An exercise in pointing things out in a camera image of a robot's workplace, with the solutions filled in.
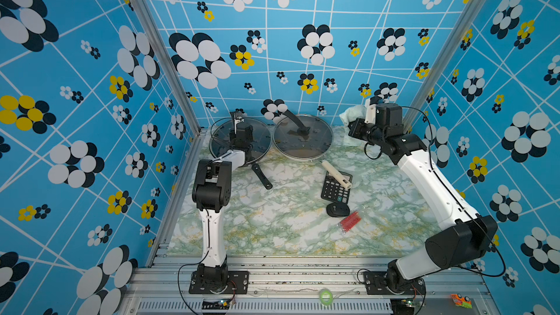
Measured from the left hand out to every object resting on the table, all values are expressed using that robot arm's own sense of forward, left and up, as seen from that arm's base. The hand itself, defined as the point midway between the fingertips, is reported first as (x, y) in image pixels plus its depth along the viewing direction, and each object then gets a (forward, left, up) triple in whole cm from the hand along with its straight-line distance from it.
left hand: (241, 126), depth 104 cm
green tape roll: (-67, -35, -14) cm, 77 cm away
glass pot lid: (+10, +17, -18) cm, 26 cm away
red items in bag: (-42, -47, -14) cm, 65 cm away
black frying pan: (-30, -15, -3) cm, 34 cm away
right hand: (-18, -46, +19) cm, 53 cm away
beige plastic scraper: (-30, -45, -2) cm, 55 cm away
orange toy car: (-68, -78, -11) cm, 104 cm away
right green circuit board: (-69, -60, -14) cm, 92 cm away
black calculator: (-28, -43, -12) cm, 53 cm away
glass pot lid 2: (-3, -30, -5) cm, 31 cm away
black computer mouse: (-37, -43, -12) cm, 58 cm away
